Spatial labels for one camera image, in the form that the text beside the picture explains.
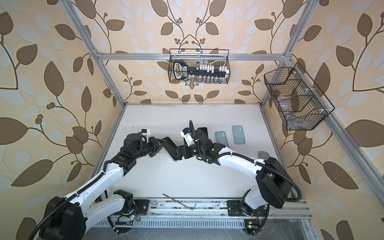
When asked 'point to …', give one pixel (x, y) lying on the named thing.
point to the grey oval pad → (263, 155)
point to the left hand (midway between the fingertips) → (167, 140)
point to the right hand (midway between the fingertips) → (178, 152)
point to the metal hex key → (192, 209)
